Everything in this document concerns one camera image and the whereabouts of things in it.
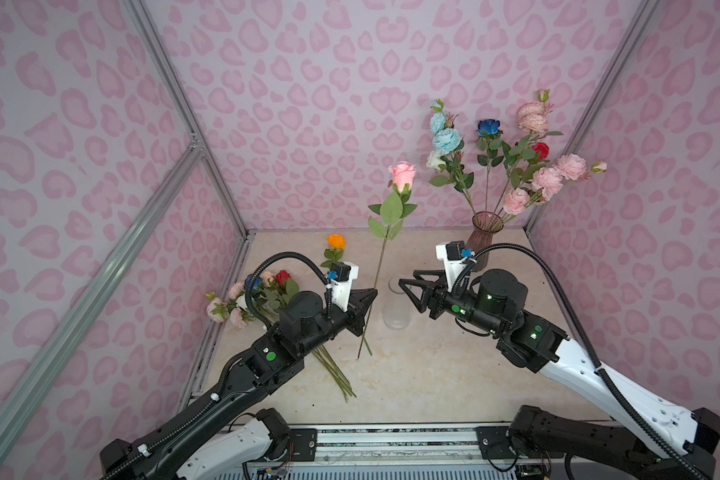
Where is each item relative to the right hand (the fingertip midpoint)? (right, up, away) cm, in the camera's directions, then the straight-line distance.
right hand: (408, 279), depth 61 cm
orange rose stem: (-21, +9, +51) cm, 56 cm away
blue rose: (-44, -4, +35) cm, 57 cm away
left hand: (-6, -2, +2) cm, 7 cm away
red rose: (-37, -2, +40) cm, 54 cm away
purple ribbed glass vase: (+30, +15, +37) cm, 49 cm away
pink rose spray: (+32, +20, +21) cm, 43 cm away
